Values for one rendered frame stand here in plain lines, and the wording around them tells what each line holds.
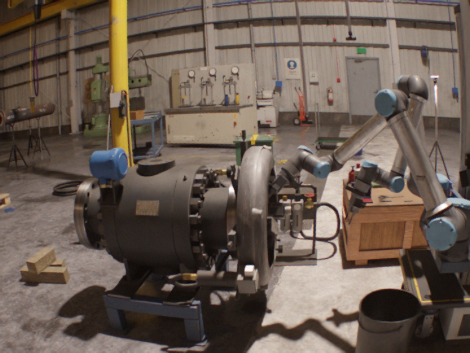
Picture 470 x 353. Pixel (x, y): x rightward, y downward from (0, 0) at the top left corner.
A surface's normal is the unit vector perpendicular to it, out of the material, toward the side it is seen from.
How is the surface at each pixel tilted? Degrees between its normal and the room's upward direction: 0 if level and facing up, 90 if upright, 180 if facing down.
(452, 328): 90
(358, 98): 90
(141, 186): 38
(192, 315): 90
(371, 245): 90
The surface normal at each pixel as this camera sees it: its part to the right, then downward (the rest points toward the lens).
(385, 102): -0.83, 0.07
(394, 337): -0.15, 0.28
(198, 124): -0.47, 0.22
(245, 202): -0.19, -0.29
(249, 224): -0.20, -0.02
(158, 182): -0.16, -0.69
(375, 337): -0.70, 0.25
